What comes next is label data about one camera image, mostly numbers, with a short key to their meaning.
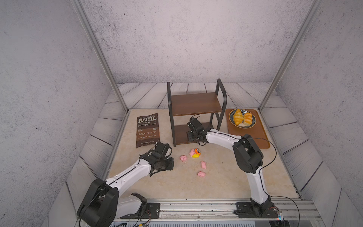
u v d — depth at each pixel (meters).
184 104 0.89
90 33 0.79
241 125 1.08
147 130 1.07
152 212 0.73
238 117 1.08
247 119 1.08
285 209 0.74
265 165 0.54
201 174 0.84
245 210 0.73
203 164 0.89
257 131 1.08
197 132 0.75
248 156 0.54
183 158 0.91
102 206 0.40
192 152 0.93
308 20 0.74
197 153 0.93
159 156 0.67
